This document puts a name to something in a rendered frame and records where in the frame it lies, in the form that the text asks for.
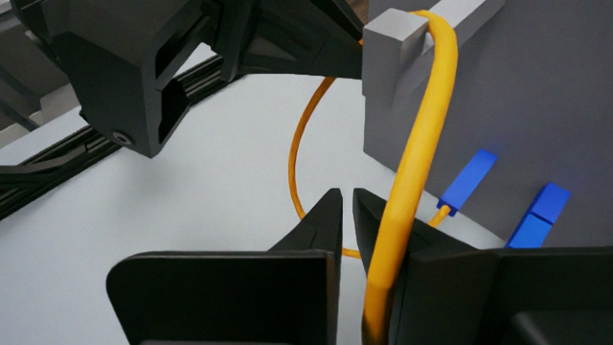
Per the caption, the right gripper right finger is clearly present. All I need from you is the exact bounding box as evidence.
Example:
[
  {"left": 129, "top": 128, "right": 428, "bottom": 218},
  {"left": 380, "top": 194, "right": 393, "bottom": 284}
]
[{"left": 352, "top": 188, "right": 613, "bottom": 345}]

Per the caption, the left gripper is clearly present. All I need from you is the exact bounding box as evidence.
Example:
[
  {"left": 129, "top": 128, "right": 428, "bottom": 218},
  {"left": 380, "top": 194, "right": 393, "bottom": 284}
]
[{"left": 40, "top": 0, "right": 365, "bottom": 159}]

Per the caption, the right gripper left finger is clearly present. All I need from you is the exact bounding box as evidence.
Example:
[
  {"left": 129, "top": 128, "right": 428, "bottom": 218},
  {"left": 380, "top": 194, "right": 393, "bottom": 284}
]
[{"left": 105, "top": 188, "right": 343, "bottom": 345}]

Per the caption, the yellow patch cord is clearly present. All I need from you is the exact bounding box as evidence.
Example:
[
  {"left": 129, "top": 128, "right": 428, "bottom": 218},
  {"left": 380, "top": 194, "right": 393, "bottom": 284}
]
[{"left": 288, "top": 11, "right": 552, "bottom": 345}]

